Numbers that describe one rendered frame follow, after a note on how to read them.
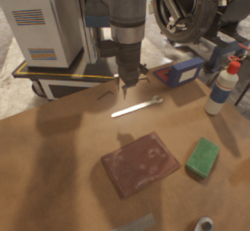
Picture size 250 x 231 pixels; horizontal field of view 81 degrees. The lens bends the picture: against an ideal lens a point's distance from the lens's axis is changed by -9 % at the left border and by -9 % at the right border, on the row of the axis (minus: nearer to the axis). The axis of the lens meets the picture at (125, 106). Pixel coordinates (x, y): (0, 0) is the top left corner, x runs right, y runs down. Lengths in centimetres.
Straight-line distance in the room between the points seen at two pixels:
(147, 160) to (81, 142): 24
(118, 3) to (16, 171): 58
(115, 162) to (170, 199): 19
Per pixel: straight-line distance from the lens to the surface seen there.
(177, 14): 163
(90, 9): 90
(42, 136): 66
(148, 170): 52
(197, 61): 78
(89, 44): 115
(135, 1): 39
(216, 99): 67
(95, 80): 107
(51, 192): 56
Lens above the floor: 97
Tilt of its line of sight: 48 degrees down
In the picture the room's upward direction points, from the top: 1 degrees counter-clockwise
